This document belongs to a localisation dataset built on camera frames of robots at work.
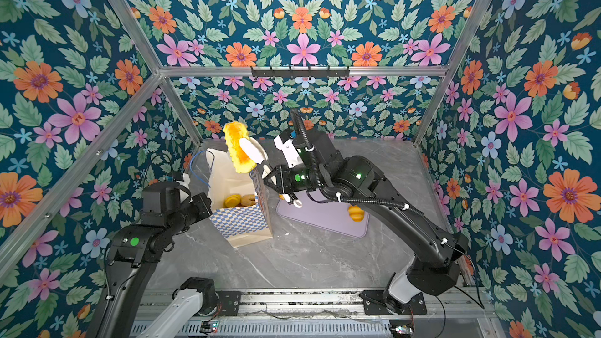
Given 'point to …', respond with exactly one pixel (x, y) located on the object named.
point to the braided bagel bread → (247, 199)
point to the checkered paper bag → (240, 203)
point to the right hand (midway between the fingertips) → (266, 177)
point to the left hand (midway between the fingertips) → (214, 194)
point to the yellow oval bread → (232, 201)
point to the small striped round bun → (356, 213)
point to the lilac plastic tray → (333, 215)
